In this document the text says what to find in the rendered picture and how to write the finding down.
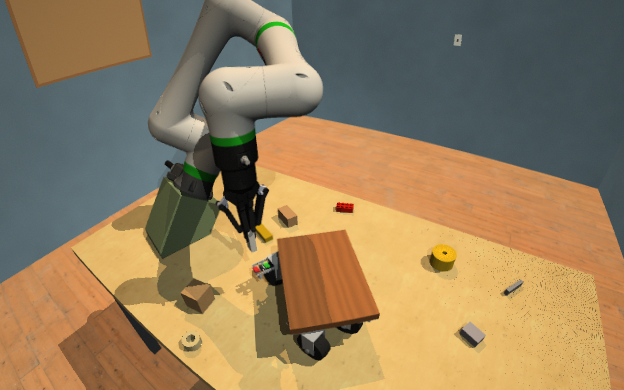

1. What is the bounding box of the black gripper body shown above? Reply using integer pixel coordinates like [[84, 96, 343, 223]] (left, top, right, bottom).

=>
[[220, 164, 260, 206]]

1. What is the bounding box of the wooden dolly with caster wheels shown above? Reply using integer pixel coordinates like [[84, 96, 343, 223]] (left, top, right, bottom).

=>
[[252, 230, 380, 361]]

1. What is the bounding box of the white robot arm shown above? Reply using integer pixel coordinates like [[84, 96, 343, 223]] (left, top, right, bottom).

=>
[[148, 0, 323, 200]]

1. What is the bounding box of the grey rectangular bar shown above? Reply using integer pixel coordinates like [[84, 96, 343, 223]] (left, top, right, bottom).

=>
[[504, 279, 523, 296]]

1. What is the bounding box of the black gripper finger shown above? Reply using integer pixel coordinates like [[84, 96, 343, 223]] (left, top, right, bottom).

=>
[[245, 184, 269, 251], [216, 194, 255, 253]]

